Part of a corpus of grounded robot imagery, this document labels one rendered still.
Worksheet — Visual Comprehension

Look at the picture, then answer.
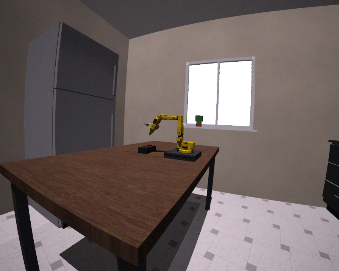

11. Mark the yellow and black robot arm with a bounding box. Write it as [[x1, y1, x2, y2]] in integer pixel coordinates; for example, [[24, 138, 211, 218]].
[[153, 114, 194, 154]]

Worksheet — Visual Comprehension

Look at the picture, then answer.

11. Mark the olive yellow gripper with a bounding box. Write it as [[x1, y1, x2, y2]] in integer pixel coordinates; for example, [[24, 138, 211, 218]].
[[145, 123, 159, 135]]

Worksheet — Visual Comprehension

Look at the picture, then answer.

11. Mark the grey power strip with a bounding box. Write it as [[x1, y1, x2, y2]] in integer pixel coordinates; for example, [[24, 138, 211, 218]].
[[138, 145, 156, 154]]

